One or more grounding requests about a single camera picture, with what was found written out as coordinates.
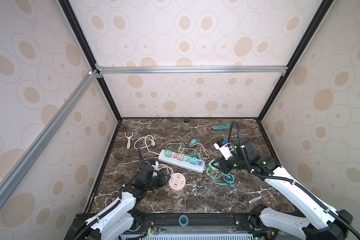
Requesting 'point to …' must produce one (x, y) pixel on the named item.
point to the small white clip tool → (255, 199)
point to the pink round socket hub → (177, 181)
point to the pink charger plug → (180, 157)
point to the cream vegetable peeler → (128, 140)
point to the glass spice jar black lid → (186, 124)
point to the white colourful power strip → (200, 167)
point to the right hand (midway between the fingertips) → (215, 162)
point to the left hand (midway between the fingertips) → (172, 176)
